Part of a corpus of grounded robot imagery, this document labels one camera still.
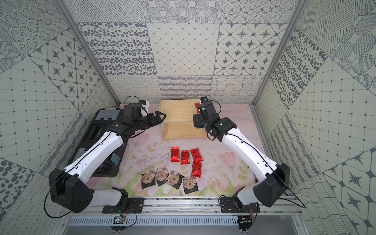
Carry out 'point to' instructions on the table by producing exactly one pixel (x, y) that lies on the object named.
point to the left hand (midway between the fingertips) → (160, 114)
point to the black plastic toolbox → (99, 123)
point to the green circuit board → (118, 220)
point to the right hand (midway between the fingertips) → (202, 119)
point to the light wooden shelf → (178, 124)
